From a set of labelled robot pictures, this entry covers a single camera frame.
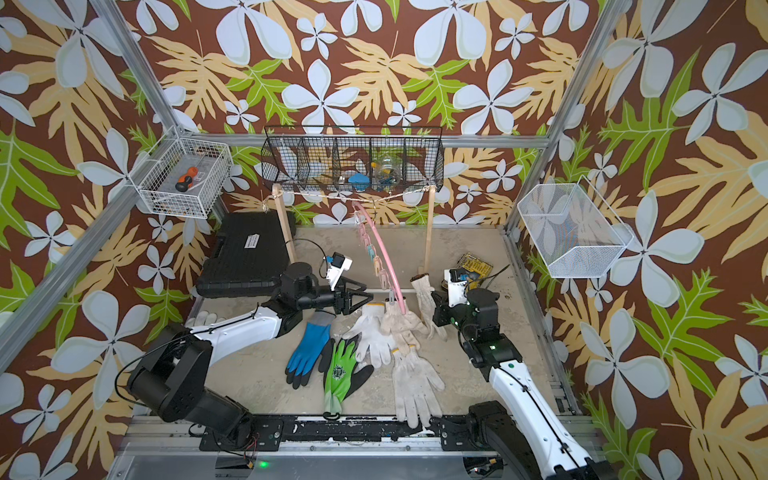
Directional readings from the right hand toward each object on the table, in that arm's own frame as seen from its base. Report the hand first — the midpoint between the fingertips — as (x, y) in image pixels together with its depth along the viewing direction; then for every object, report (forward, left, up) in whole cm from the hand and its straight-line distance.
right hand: (432, 292), depth 79 cm
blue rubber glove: (-15, +37, -15) cm, 42 cm away
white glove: (-4, +7, -12) cm, 15 cm away
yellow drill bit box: (+22, -19, -16) cm, 33 cm away
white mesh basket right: (+15, -41, +8) cm, 44 cm away
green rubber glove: (-16, +25, -18) cm, 35 cm away
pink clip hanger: (+9, +14, -1) cm, 17 cm away
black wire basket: (+38, +17, +16) cm, 45 cm away
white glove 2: (+2, +72, -18) cm, 74 cm away
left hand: (0, +17, +1) cm, 17 cm away
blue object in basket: (+35, +21, +10) cm, 42 cm away
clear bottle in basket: (+40, +12, +10) cm, 43 cm away
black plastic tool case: (+21, +60, -11) cm, 65 cm away
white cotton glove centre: (-5, +17, -18) cm, 25 cm away
